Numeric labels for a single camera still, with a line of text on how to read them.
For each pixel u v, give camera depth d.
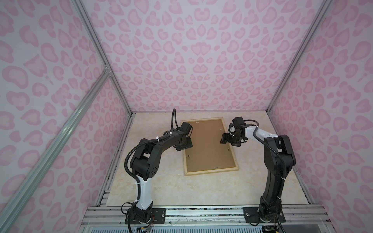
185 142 0.83
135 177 0.53
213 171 0.88
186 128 0.80
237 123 0.83
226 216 0.75
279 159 0.51
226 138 0.90
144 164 0.52
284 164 0.51
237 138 0.85
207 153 0.96
